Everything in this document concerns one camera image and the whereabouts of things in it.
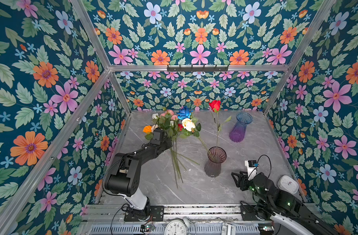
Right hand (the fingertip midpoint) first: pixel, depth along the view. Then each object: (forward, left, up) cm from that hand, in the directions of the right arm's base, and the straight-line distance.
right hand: (236, 172), depth 76 cm
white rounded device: (-2, -30, -9) cm, 31 cm away
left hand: (+23, +38, -5) cm, 45 cm away
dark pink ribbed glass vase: (+7, +11, +5) cm, 14 cm away
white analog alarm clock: (-24, +30, -7) cm, 39 cm away
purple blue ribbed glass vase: (+30, -7, -5) cm, 32 cm away
